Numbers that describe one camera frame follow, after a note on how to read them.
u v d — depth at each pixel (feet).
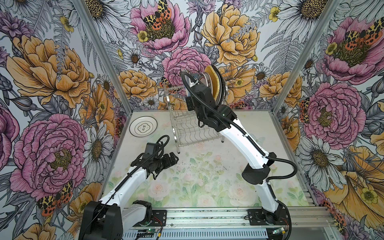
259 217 2.45
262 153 1.60
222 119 1.52
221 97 2.50
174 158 2.56
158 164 2.33
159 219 2.40
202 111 1.60
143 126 3.67
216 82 2.38
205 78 2.44
